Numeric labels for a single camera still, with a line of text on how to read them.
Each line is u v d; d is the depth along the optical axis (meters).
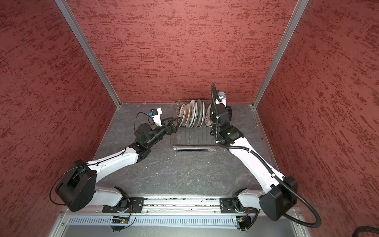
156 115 0.69
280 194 0.38
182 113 1.07
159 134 0.69
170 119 0.79
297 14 0.74
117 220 0.72
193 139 0.98
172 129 0.68
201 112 0.92
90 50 0.88
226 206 0.74
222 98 0.59
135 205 0.74
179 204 0.76
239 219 0.71
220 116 0.52
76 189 0.42
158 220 0.71
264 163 0.44
